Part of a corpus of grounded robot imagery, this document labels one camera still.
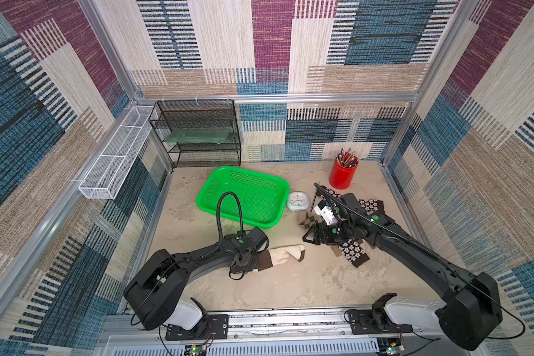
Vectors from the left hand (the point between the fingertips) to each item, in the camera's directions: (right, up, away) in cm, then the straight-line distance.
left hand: (253, 266), depth 86 cm
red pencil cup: (+41, +38, +19) cm, 59 cm away
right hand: (+22, +12, -9) cm, 26 cm away
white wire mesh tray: (-60, +35, +5) cm, 70 cm away
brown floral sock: (+52, +23, +17) cm, 59 cm away
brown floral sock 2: (+40, +4, +3) cm, 40 cm away
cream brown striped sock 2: (+33, +5, +3) cm, 34 cm away
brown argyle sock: (+22, +17, +11) cm, 30 cm away
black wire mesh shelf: (-26, +63, +16) cm, 70 cm away
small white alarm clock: (+19, +24, +16) cm, 35 cm away
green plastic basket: (+4, +26, +10) cm, 28 cm away
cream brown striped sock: (+7, +3, +1) cm, 8 cm away
